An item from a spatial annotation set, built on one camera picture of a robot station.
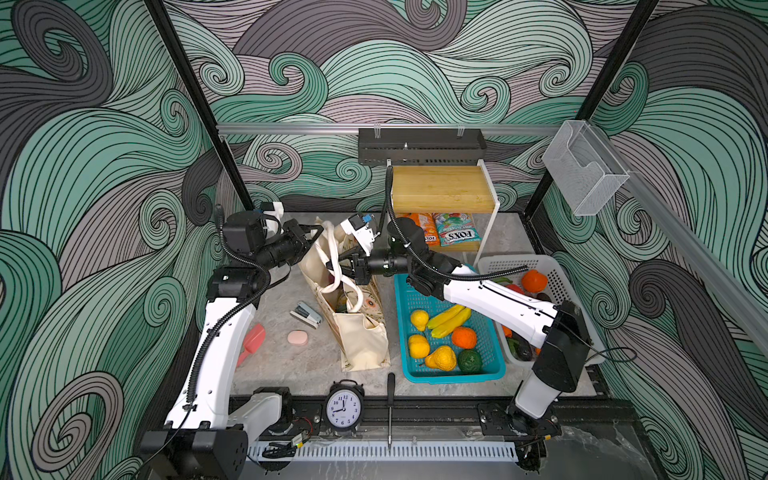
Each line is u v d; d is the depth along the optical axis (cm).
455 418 74
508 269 48
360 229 60
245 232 49
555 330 43
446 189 82
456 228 91
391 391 77
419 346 80
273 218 55
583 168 79
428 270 53
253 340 86
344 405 73
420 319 87
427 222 92
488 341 79
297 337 86
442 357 78
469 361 78
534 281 92
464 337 81
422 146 95
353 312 63
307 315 90
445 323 88
